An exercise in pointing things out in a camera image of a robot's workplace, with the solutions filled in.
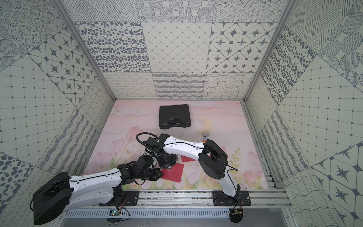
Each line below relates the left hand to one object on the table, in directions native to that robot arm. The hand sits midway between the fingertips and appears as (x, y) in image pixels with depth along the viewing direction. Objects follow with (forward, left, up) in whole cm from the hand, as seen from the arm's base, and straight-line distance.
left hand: (166, 178), depth 79 cm
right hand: (+6, -3, +4) cm, 7 cm away
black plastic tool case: (+43, -1, +3) cm, 43 cm away
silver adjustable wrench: (+30, -24, -1) cm, 38 cm away
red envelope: (+4, -4, -2) cm, 6 cm away
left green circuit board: (-16, +25, -4) cm, 30 cm away
